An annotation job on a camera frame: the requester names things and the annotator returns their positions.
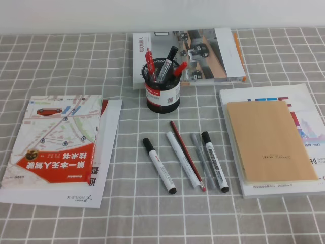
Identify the orange edged book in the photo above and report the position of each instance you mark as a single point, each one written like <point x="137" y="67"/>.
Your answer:
<point x="236" y="39"/>

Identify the red map cover book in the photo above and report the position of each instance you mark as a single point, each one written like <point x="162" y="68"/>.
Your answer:
<point x="56" y="143"/>

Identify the black capped marker in holder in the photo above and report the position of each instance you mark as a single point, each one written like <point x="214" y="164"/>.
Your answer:
<point x="167" y="64"/>

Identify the white brochure under book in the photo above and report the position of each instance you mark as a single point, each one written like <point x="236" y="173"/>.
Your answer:
<point x="88" y="196"/>

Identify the black mesh pen holder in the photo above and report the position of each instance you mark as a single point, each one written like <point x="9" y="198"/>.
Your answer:
<point x="162" y="97"/>

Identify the left black whiteboard marker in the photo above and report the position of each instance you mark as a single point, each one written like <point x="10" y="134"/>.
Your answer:
<point x="170" y="186"/>

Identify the grey gel pen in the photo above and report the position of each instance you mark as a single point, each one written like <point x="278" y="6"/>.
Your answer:
<point x="198" y="144"/>

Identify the red pencil with eraser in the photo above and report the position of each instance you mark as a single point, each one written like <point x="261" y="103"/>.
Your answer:
<point x="186" y="153"/>

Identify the red ballpoint pen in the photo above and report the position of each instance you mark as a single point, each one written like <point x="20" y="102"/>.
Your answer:
<point x="150" y="65"/>

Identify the red capped marker pen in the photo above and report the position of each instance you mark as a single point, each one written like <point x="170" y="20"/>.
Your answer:
<point x="180" y="69"/>

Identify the right black whiteboard marker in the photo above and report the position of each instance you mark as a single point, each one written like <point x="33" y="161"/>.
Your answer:
<point x="215" y="162"/>

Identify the white catalogue magazine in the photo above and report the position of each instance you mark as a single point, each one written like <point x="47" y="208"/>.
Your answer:
<point x="310" y="128"/>

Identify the tan kraft notebook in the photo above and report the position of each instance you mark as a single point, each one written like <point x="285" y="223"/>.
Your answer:
<point x="269" y="146"/>

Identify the white pen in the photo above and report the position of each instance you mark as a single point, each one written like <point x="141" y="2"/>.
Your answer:
<point x="184" y="162"/>

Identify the robot photo magazine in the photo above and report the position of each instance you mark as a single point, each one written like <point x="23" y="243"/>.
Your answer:
<point x="211" y="55"/>

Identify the black whiteboard marker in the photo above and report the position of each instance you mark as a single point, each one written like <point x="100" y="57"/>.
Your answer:
<point x="215" y="162"/>
<point x="170" y="186"/>

